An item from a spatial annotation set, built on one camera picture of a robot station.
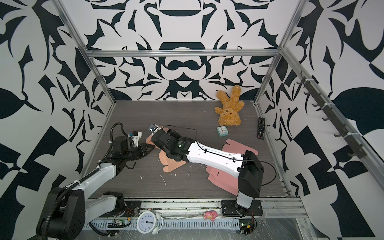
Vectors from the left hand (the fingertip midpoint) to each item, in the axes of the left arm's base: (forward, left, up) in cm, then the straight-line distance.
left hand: (154, 144), depth 84 cm
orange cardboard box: (-9, -9, -7) cm, 14 cm away
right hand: (0, -8, +10) cm, 13 cm away
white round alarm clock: (-35, 0, -8) cm, 36 cm away
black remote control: (+15, -68, -10) cm, 70 cm away
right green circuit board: (-38, -45, -12) cm, 60 cm away
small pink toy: (-33, -29, -8) cm, 45 cm away
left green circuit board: (-35, +14, -9) cm, 39 cm away
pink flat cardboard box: (-17, -37, -11) cm, 42 cm away
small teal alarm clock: (+14, -42, -10) cm, 45 cm away
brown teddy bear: (+22, -46, -3) cm, 52 cm away
